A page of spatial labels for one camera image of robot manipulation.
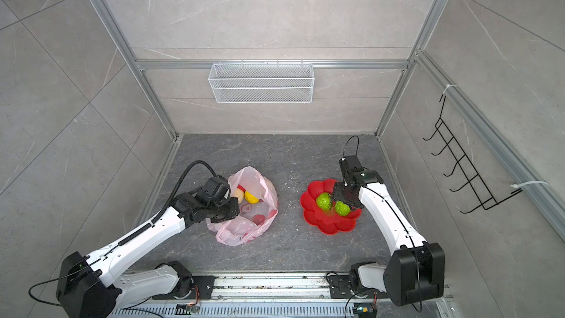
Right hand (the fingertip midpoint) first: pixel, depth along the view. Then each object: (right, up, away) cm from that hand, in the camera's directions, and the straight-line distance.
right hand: (343, 195), depth 83 cm
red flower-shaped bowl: (-5, -12, +6) cm, 14 cm away
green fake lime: (0, -6, +3) cm, 7 cm away
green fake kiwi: (-7, -3, +5) cm, 9 cm away
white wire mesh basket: (-34, +49, +17) cm, 62 cm away
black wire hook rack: (+33, +8, -20) cm, 39 cm away
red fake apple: (-41, +2, +8) cm, 42 cm away
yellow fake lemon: (-37, -3, +7) cm, 38 cm away
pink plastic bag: (-35, -6, +10) cm, 37 cm away
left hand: (-39, -3, -4) cm, 39 cm away
